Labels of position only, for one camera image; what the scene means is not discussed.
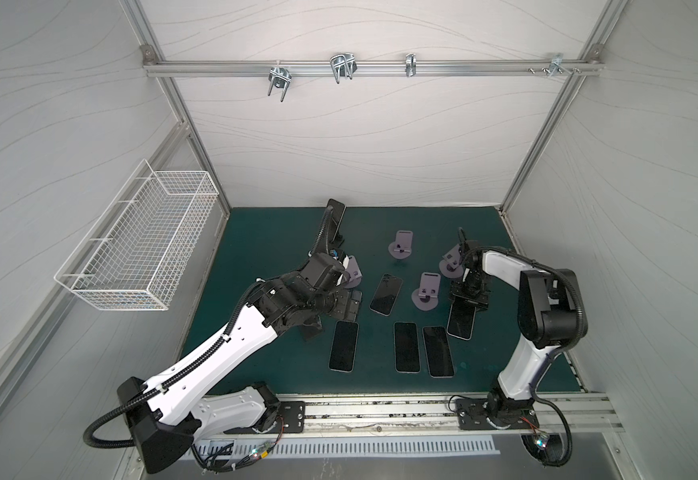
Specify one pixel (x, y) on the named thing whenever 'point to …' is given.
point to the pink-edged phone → (386, 295)
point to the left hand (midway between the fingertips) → (350, 293)
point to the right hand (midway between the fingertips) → (467, 298)
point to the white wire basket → (135, 252)
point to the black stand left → (311, 330)
